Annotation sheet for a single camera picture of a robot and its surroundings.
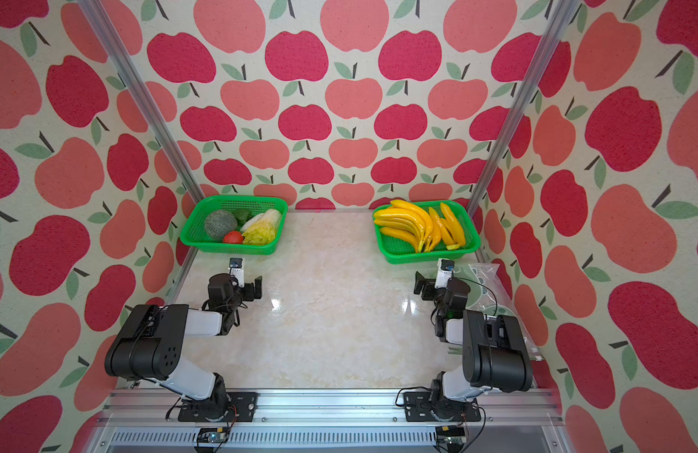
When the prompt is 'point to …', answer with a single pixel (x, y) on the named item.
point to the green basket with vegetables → (195, 236)
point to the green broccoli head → (220, 222)
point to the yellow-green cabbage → (261, 230)
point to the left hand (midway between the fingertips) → (248, 278)
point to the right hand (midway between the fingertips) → (434, 278)
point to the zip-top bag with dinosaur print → (489, 292)
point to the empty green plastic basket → (393, 251)
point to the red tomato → (233, 237)
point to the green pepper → (241, 215)
